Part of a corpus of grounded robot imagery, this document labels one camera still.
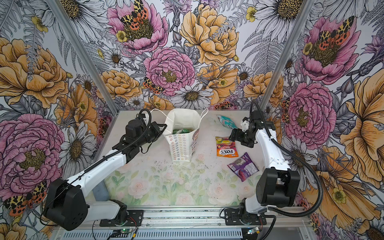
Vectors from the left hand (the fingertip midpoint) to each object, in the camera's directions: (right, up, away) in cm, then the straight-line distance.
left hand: (168, 128), depth 81 cm
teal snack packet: (+36, +4, +24) cm, 44 cm away
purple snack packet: (+42, -23, +7) cm, 48 cm away
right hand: (+36, -8, +2) cm, 37 cm away
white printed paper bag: (+8, -9, +3) cm, 12 cm away
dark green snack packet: (+6, -2, +6) cm, 9 cm away
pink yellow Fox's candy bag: (+34, -13, +16) cm, 40 cm away
